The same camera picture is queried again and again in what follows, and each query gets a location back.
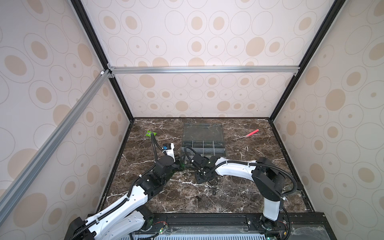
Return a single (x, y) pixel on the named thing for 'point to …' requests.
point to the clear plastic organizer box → (205, 139)
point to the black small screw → (198, 198)
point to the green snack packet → (148, 133)
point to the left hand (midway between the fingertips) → (187, 154)
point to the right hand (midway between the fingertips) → (199, 179)
